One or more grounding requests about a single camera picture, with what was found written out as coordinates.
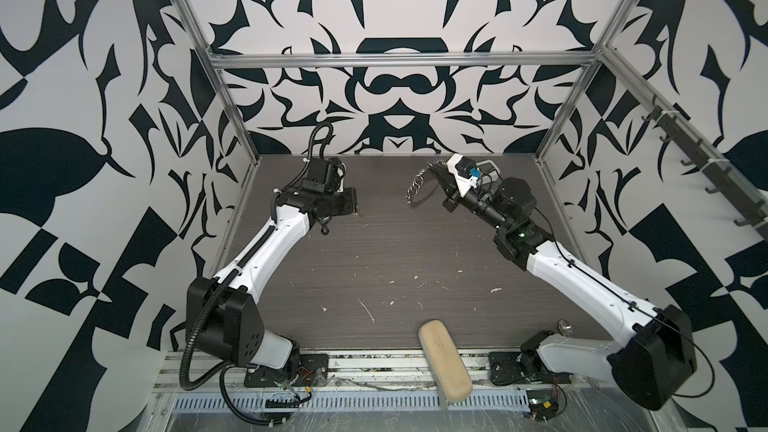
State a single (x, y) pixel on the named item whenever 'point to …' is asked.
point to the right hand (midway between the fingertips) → (436, 165)
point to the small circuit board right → (542, 403)
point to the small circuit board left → (274, 403)
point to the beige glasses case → (452, 379)
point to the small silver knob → (565, 328)
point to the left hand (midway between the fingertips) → (355, 195)
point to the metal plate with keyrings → (418, 182)
